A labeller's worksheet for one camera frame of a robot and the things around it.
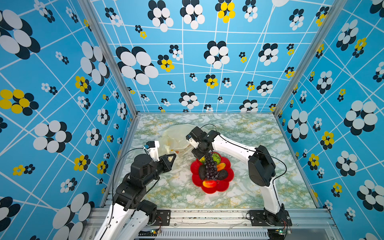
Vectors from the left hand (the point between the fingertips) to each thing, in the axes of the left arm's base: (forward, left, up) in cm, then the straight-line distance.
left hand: (177, 155), depth 68 cm
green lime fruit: (+8, -21, -18) cm, 29 cm away
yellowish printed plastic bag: (+18, +6, -16) cm, 25 cm away
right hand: (+13, -10, -20) cm, 25 cm away
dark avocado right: (-1, -23, -21) cm, 31 cm away
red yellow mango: (-6, -16, -21) cm, 27 cm away
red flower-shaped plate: (-6, -23, -23) cm, 33 cm away
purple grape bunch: (+1, -17, -18) cm, 25 cm away
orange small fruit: (+4, -23, -22) cm, 32 cm away
